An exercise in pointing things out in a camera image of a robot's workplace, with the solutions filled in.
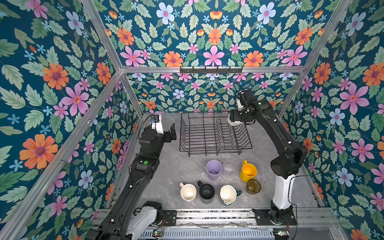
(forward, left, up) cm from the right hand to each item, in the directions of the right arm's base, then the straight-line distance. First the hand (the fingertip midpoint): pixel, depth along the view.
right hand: (237, 115), depth 86 cm
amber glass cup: (-33, -8, -24) cm, 41 cm away
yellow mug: (-24, -7, -23) cm, 34 cm away
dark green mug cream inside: (-37, +6, -23) cm, 44 cm away
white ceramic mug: (-4, +2, -2) cm, 5 cm away
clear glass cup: (-23, +4, -21) cm, 31 cm away
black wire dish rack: (+5, +14, -23) cm, 28 cm away
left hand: (-12, +38, +10) cm, 41 cm away
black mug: (-36, +18, -23) cm, 47 cm away
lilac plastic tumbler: (-24, +14, -18) cm, 33 cm away
